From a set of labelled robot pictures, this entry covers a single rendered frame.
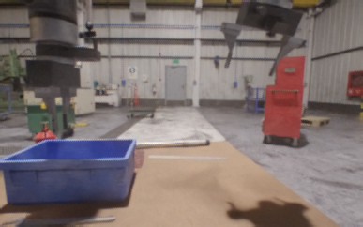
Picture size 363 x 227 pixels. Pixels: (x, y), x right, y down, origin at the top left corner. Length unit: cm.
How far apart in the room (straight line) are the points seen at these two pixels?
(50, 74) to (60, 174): 24
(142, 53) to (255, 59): 616
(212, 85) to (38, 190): 1001
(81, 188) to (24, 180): 13
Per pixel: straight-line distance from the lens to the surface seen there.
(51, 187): 56
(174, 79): 1010
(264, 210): 53
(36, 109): 337
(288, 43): 53
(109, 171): 50
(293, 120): 290
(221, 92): 1044
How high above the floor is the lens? 75
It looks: 7 degrees down
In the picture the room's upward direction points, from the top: 1 degrees clockwise
